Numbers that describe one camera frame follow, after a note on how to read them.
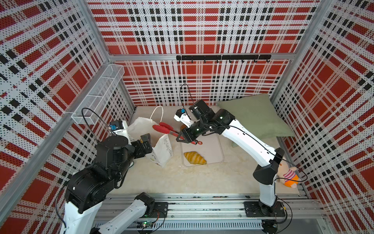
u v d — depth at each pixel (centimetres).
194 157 88
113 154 35
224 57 89
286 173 81
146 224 69
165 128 68
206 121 53
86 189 31
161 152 80
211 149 96
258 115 100
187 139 59
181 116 61
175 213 74
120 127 44
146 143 49
